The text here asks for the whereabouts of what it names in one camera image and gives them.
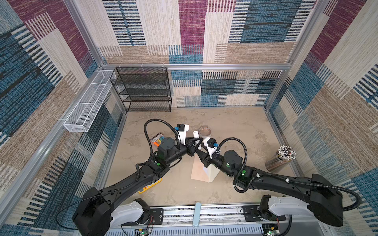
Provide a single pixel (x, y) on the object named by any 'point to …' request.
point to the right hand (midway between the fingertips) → (197, 148)
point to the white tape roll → (204, 131)
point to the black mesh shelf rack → (143, 89)
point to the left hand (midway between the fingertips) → (202, 137)
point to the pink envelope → (201, 173)
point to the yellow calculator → (147, 187)
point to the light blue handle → (197, 215)
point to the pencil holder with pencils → (284, 155)
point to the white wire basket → (79, 119)
